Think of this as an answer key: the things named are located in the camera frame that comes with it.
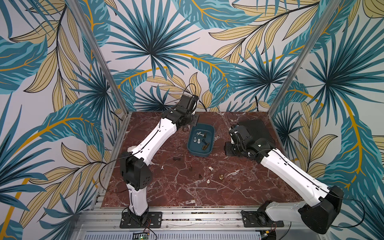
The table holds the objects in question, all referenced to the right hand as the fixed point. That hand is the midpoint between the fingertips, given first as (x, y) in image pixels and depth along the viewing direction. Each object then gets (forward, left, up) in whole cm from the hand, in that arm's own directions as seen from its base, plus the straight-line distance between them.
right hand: (227, 147), depth 78 cm
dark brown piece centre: (-3, +19, -19) cm, 27 cm away
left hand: (+15, +17, +6) cm, 24 cm away
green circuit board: (-35, +43, -22) cm, 60 cm away
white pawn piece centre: (-3, +7, -19) cm, 20 cm away
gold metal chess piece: (-9, +2, -18) cm, 20 cm away
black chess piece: (+16, +9, -19) cm, 26 cm away
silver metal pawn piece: (+23, +13, -18) cm, 32 cm away
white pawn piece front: (-11, +9, -19) cm, 24 cm away
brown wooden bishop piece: (+12, +9, -18) cm, 24 cm away
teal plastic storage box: (+17, +12, -17) cm, 27 cm away
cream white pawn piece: (+17, +16, -17) cm, 29 cm away
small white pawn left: (-2, +36, -19) cm, 41 cm away
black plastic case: (+25, -30, -17) cm, 43 cm away
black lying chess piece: (+4, +28, -19) cm, 34 cm away
